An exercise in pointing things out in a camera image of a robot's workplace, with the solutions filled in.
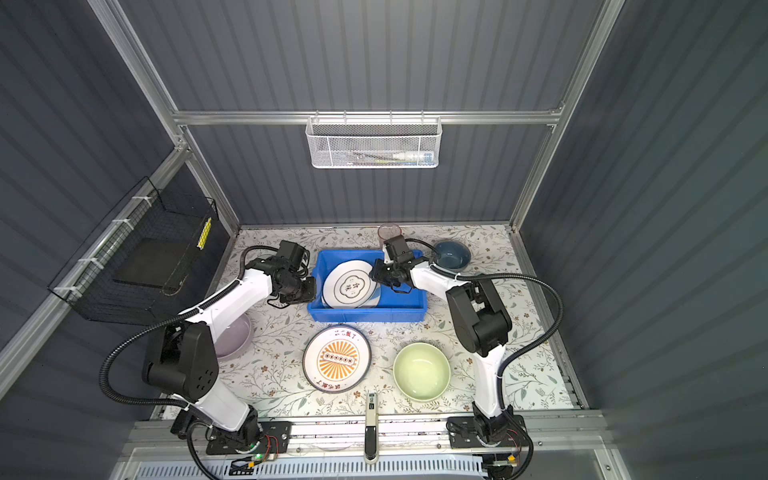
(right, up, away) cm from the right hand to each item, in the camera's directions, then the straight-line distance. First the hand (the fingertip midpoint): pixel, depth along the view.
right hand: (373, 275), depth 97 cm
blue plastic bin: (+6, -10, -1) cm, 12 cm away
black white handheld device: (+2, -37, -28) cm, 47 cm away
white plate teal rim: (-8, -3, +2) cm, 9 cm away
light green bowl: (+15, -26, -13) cm, 33 cm away
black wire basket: (-58, +1, -35) cm, 68 cm away
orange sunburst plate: (-10, -23, -12) cm, 28 cm away
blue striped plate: (0, -8, -1) cm, 8 cm away
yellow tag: (-47, +13, -14) cm, 50 cm away
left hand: (-18, -5, -7) cm, 20 cm away
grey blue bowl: (+29, +6, +11) cm, 32 cm away
